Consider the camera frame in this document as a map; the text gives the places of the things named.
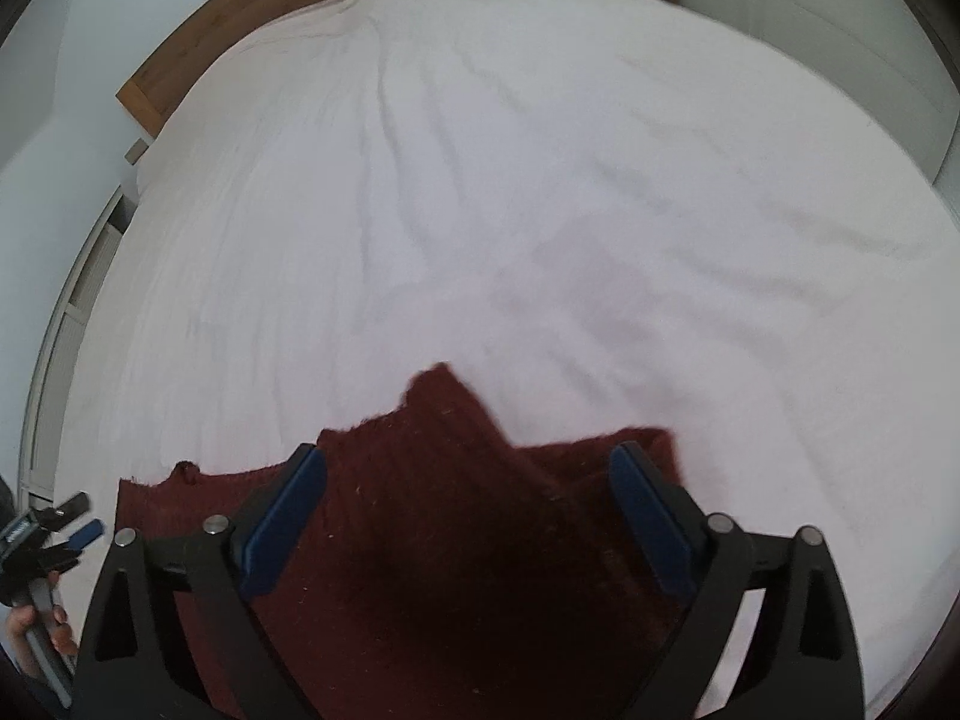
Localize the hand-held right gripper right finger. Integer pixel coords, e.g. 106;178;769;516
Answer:
607;441;865;720

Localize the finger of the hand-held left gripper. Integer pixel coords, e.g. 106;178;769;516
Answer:
60;519;104;552
34;493;91;532

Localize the wooden headboard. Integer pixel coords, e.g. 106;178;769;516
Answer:
116;0;481;140

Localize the white bed duvet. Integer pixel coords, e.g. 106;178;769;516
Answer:
26;0;960;720

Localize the dark red knit sweater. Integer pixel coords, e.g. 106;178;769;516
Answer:
116;362;695;720

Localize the white wardrobe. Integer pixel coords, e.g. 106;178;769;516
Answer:
622;0;955;185

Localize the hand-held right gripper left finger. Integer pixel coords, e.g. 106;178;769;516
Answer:
71;442;329;720

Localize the person's left hand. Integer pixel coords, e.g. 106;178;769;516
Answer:
6;570;80;680

